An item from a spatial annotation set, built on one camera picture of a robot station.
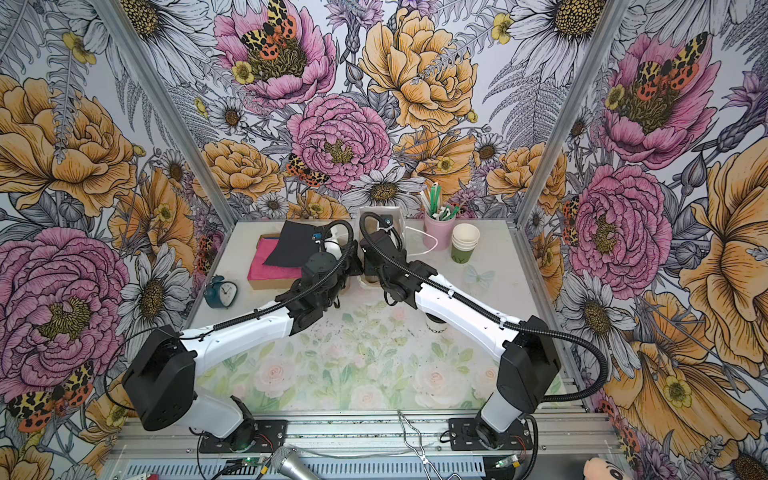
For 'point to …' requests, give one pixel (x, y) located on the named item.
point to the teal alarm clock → (220, 293)
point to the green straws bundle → (436, 210)
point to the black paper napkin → (294, 246)
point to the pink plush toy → (608, 466)
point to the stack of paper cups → (464, 240)
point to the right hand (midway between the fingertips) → (379, 258)
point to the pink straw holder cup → (442, 230)
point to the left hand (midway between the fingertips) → (359, 250)
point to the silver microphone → (291, 465)
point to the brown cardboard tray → (268, 284)
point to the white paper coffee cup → (435, 324)
